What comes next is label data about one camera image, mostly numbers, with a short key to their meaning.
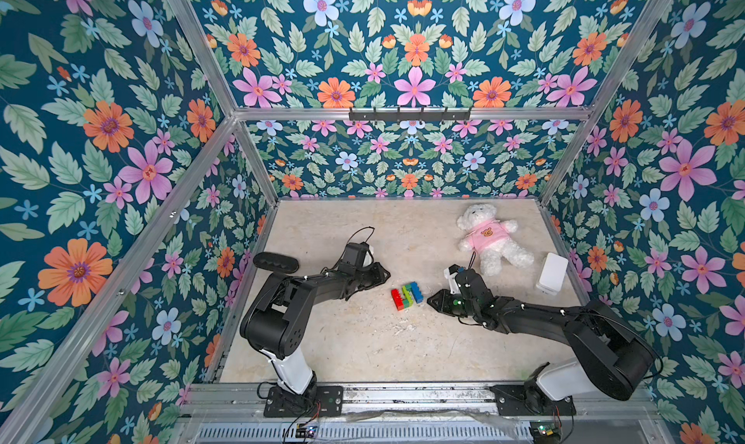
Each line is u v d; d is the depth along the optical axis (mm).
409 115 930
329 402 737
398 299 903
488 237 985
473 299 690
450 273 838
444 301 781
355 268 768
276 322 473
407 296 906
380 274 844
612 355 437
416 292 932
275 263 964
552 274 929
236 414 728
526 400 676
